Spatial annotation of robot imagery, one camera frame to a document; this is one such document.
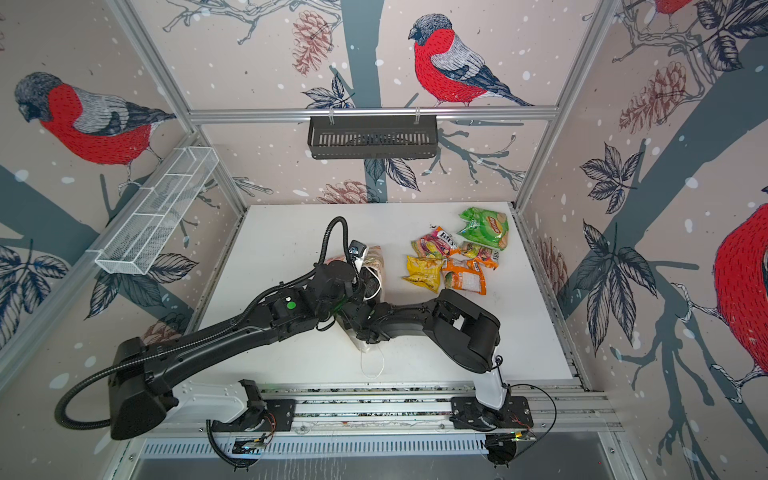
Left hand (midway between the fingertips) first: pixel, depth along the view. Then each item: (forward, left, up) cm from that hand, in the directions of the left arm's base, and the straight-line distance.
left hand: (364, 270), depth 74 cm
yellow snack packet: (+12, -18, -20) cm, 29 cm away
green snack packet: (+28, -41, -15) cm, 52 cm away
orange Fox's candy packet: (+12, -31, -20) cm, 39 cm away
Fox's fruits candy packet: (+25, -24, -21) cm, 40 cm away
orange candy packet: (+17, -38, -17) cm, 45 cm away
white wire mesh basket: (+9, +56, +7) cm, 57 cm away
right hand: (0, +6, -23) cm, 24 cm away
